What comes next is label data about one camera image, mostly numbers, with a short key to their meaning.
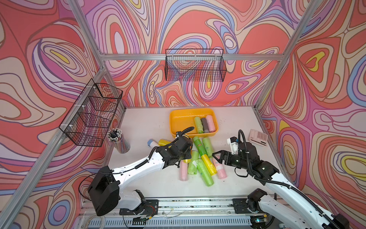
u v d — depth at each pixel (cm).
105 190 40
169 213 73
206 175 82
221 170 82
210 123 104
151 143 94
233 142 70
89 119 78
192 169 83
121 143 87
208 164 85
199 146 93
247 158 57
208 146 93
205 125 104
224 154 67
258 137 99
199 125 102
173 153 60
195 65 96
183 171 82
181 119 111
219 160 68
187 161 77
